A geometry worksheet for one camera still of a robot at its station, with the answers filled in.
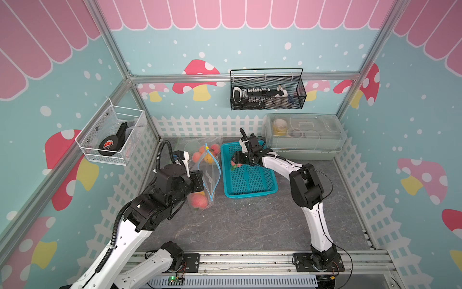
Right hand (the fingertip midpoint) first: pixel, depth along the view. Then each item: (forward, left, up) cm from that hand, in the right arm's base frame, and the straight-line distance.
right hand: (235, 157), depth 100 cm
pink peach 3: (+10, +21, -4) cm, 23 cm away
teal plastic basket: (-10, -6, -8) cm, 14 cm away
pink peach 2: (-5, -2, 0) cm, 5 cm away
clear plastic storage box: (+8, -44, +7) cm, 45 cm away
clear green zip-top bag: (+18, +28, -7) cm, 34 cm away
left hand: (-26, +11, +22) cm, 36 cm away
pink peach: (-28, +16, +4) cm, 32 cm away
